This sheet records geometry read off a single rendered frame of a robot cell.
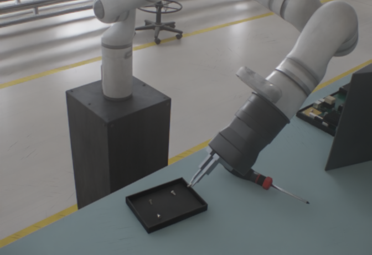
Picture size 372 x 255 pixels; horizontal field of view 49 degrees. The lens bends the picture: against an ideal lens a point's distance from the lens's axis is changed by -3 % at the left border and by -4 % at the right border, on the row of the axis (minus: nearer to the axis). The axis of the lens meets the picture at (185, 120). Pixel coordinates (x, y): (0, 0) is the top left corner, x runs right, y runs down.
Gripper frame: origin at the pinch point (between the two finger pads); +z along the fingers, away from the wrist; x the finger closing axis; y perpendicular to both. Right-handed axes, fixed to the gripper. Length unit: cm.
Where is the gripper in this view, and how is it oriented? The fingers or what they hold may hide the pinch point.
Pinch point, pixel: (191, 184)
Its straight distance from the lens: 67.8
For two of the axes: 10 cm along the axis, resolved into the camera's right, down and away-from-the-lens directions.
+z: -6.5, 7.6, 0.4
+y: 5.6, 4.4, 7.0
